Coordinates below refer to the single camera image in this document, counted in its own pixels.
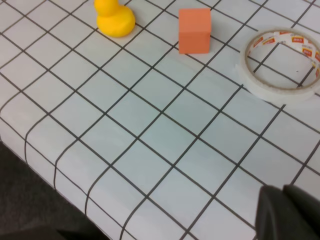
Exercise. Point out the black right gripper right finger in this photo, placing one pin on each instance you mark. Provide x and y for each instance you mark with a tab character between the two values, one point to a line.
307	205

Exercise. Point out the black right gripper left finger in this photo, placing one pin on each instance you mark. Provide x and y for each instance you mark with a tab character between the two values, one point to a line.
277	218

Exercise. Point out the white grid-patterned cloth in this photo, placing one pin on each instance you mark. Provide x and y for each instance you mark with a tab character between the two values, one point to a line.
148	143

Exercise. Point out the right white tape roll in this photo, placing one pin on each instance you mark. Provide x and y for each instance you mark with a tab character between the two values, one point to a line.
296	39

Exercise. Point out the orange foam cube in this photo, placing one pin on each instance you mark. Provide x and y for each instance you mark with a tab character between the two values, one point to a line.
194	33

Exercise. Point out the yellow rubber duck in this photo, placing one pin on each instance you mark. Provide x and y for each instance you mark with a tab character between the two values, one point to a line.
114	19

